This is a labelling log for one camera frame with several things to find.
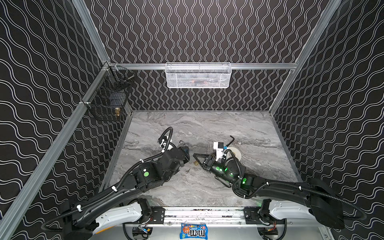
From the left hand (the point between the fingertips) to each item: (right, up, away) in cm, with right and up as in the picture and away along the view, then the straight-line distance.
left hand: (191, 150), depth 67 cm
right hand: (+1, -3, +1) cm, 4 cm away
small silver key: (-2, -16, +23) cm, 28 cm away
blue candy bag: (-1, -38, +2) cm, 38 cm away
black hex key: (+27, 0, +36) cm, 45 cm away
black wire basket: (-51, +29, +24) cm, 64 cm away
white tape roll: (+29, -6, +31) cm, 43 cm away
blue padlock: (-3, +1, +1) cm, 3 cm away
